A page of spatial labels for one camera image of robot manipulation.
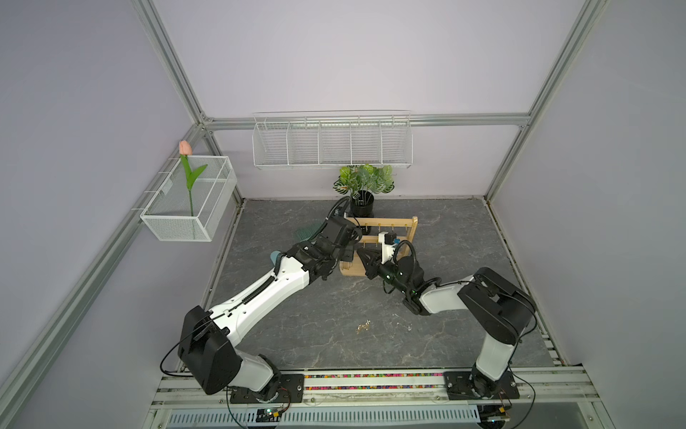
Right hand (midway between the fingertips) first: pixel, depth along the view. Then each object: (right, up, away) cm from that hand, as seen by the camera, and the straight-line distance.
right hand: (357, 249), depth 84 cm
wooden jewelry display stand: (-2, -2, -13) cm, 14 cm away
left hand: (-4, +2, -5) cm, 7 cm away
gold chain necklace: (+3, -25, +1) cm, 25 cm away
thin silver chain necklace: (+14, -23, +2) cm, 27 cm away
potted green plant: (+2, +23, +9) cm, 25 cm away
